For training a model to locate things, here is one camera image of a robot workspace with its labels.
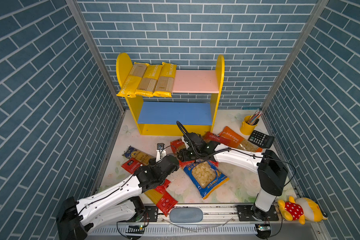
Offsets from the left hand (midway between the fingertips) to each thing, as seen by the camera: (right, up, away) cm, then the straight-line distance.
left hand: (168, 160), depth 79 cm
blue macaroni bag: (+20, -11, +4) cm, 24 cm away
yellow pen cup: (+51, +15, +23) cm, 58 cm away
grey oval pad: (+9, -25, -7) cm, 28 cm away
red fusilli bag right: (+25, +11, +19) cm, 33 cm away
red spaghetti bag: (-2, -20, -3) cm, 21 cm away
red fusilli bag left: (+3, +5, +15) cm, 16 cm away
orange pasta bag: (+42, +8, +18) cm, 47 cm away
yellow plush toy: (+65, -21, -8) cm, 69 cm away
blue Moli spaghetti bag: (-24, 0, +15) cm, 28 cm away
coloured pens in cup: (+55, +23, +20) cm, 63 cm away
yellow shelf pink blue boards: (+13, +31, +23) cm, 40 cm away
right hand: (+5, +2, +4) cm, 7 cm away
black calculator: (+61, +9, +23) cm, 66 cm away
